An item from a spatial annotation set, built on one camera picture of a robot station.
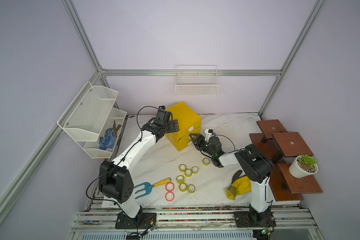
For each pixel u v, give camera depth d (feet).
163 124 2.09
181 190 2.71
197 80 3.12
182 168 3.03
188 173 2.92
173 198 2.63
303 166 2.21
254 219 2.14
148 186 2.75
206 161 3.07
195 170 2.98
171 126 2.54
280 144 2.50
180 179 2.82
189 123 2.82
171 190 2.75
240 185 2.71
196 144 2.79
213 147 2.51
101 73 3.03
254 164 1.77
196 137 2.88
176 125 2.61
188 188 2.69
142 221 2.37
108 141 2.88
